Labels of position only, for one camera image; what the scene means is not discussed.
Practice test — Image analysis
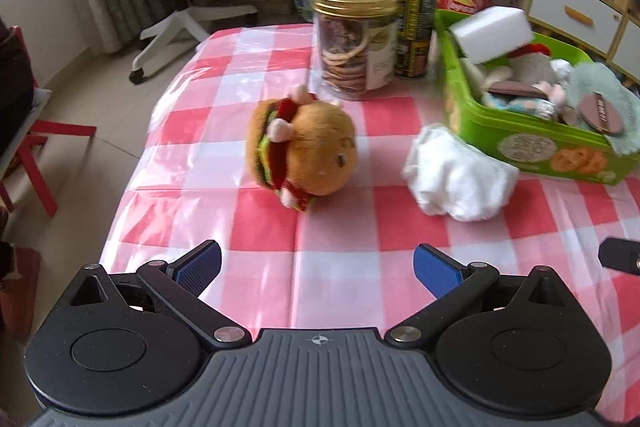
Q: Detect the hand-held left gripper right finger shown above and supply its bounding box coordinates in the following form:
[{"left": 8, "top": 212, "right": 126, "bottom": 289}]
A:
[{"left": 384, "top": 243, "right": 581, "bottom": 348}]

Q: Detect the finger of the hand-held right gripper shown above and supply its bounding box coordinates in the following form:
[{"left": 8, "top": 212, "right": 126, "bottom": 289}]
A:
[{"left": 598, "top": 237, "right": 640, "bottom": 278}]

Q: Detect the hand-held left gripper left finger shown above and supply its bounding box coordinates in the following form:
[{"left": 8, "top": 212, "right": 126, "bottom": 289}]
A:
[{"left": 57, "top": 240, "right": 252, "bottom": 350}]

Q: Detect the white cloth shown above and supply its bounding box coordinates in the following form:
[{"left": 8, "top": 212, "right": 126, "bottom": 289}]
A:
[{"left": 402, "top": 123, "right": 521, "bottom": 223}]

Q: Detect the green plastic bin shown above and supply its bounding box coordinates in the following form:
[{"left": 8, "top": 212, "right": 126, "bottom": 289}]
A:
[{"left": 434, "top": 9, "right": 640, "bottom": 186}]

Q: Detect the brown oval powder puff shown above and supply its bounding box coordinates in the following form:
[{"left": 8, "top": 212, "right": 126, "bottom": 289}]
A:
[
  {"left": 577, "top": 92, "right": 627, "bottom": 136},
  {"left": 482, "top": 81, "right": 549, "bottom": 100}
]

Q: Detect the burger plush toy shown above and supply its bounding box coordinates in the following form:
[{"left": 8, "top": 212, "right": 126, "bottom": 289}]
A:
[{"left": 245, "top": 84, "right": 359, "bottom": 212}]

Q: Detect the mint green fuzzy cloth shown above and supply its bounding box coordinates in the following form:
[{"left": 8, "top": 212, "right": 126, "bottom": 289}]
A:
[{"left": 562, "top": 63, "right": 640, "bottom": 158}]

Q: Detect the white plush with santa hat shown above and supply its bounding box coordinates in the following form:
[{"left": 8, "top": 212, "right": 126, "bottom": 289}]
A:
[{"left": 504, "top": 44, "right": 572, "bottom": 88}]

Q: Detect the white foam block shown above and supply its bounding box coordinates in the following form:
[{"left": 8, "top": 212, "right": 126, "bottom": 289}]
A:
[{"left": 447, "top": 6, "right": 534, "bottom": 66}]

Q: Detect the pink checkered tablecloth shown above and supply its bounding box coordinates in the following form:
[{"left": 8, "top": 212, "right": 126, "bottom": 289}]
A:
[{"left": 97, "top": 24, "right": 640, "bottom": 427}]

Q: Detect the red stool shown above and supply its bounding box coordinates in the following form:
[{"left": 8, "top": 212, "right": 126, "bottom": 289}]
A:
[{"left": 0, "top": 119, "right": 98, "bottom": 219}]

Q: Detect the low wooden drawer cabinet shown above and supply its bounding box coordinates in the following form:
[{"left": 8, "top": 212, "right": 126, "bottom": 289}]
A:
[{"left": 607, "top": 14, "right": 640, "bottom": 84}]

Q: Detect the clear cookie jar gold lid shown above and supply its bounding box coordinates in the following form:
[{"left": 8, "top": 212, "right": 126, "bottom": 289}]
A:
[{"left": 312, "top": 0, "right": 404, "bottom": 102}]

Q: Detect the green drink can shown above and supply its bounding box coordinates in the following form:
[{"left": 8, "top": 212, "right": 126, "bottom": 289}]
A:
[{"left": 389, "top": 0, "right": 445, "bottom": 80}]

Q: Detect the dark bag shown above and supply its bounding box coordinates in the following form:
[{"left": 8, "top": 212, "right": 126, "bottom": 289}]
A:
[{"left": 0, "top": 19, "right": 37, "bottom": 158}]

